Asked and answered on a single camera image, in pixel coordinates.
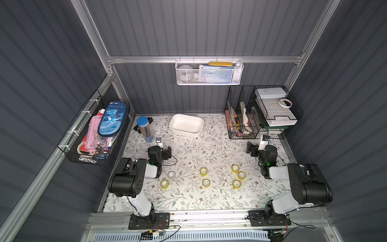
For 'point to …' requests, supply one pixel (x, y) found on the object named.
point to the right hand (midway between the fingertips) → (260, 143)
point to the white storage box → (186, 125)
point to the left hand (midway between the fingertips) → (162, 146)
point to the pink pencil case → (94, 142)
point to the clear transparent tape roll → (171, 174)
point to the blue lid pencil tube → (143, 122)
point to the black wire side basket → (73, 142)
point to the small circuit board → (148, 235)
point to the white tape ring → (286, 107)
